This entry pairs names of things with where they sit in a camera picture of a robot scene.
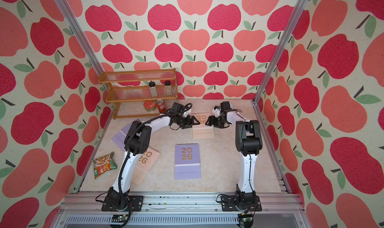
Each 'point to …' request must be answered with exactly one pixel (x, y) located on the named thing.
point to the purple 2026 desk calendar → (187, 161)
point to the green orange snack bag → (103, 164)
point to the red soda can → (161, 105)
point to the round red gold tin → (150, 105)
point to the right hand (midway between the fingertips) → (210, 126)
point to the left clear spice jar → (152, 86)
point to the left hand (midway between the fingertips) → (197, 127)
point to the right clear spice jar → (167, 84)
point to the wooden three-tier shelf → (141, 93)
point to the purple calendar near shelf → (119, 138)
